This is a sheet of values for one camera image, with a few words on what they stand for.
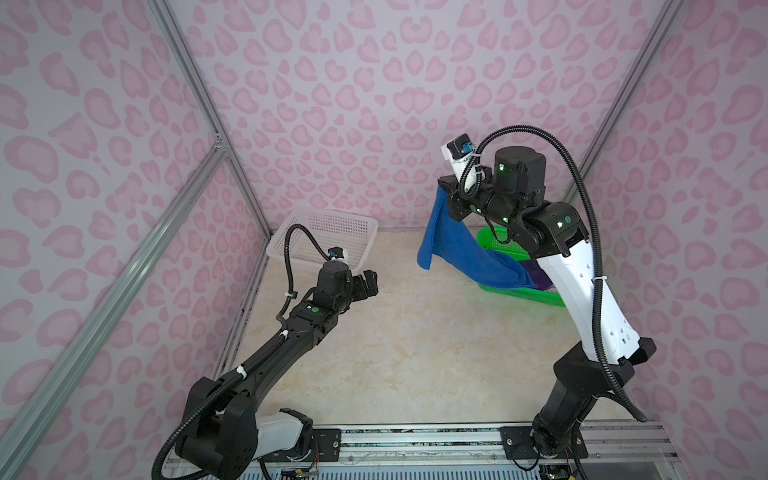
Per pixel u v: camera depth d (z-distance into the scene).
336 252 0.73
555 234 0.41
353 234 1.17
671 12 0.69
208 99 0.83
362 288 0.74
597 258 0.42
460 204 0.55
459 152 0.49
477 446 0.75
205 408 0.39
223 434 0.40
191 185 0.78
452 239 0.73
